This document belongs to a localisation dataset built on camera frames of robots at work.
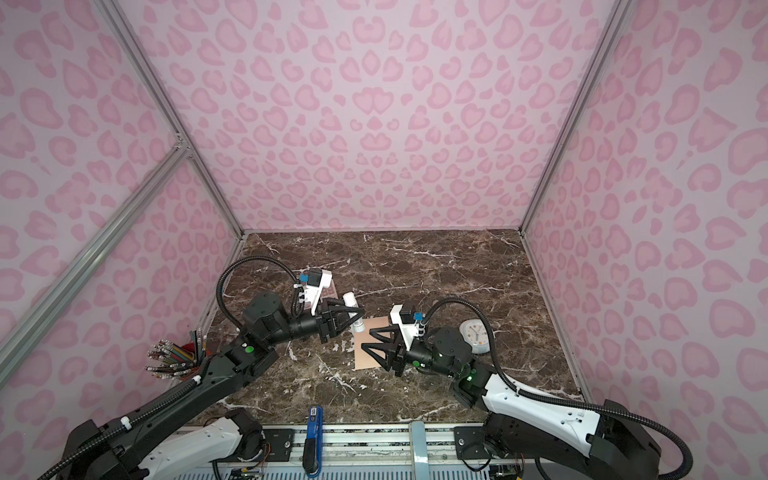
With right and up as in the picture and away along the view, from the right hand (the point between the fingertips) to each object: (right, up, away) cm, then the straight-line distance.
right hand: (368, 342), depth 66 cm
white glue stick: (-2, +4, 0) cm, 4 cm away
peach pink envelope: (-1, -4, -1) cm, 4 cm away
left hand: (-1, +8, -1) cm, 8 cm away
